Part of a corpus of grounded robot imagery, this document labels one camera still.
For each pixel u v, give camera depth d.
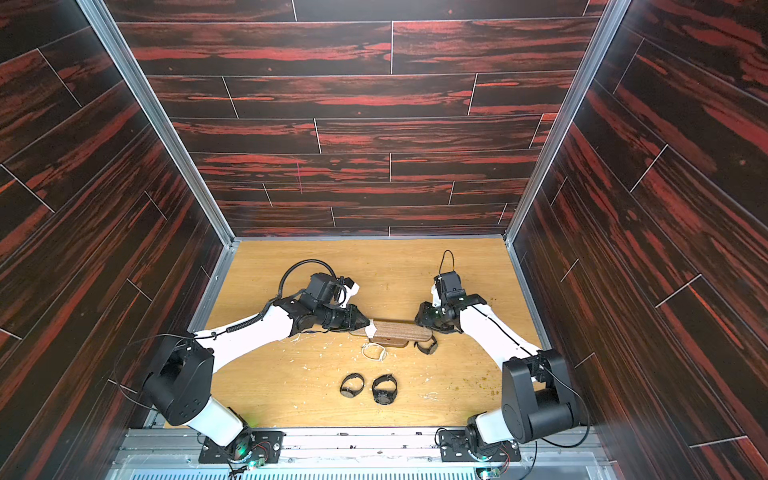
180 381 0.44
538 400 0.43
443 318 0.65
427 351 0.89
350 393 0.80
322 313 0.72
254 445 0.73
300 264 0.82
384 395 0.78
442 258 1.12
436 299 0.74
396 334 0.86
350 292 0.84
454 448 0.73
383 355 0.86
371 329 0.85
